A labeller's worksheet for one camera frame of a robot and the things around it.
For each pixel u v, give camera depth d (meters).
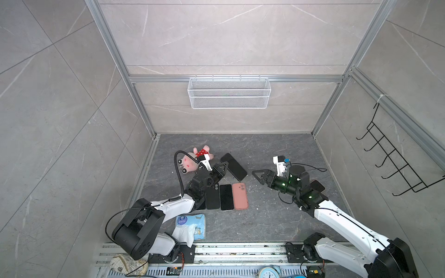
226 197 0.92
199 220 0.78
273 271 0.66
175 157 0.68
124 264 0.68
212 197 0.91
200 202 0.64
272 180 0.67
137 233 0.42
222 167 0.82
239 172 0.82
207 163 0.76
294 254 0.73
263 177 0.67
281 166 0.70
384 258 0.39
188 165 0.95
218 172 0.73
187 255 0.73
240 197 0.91
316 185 0.98
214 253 0.75
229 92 1.00
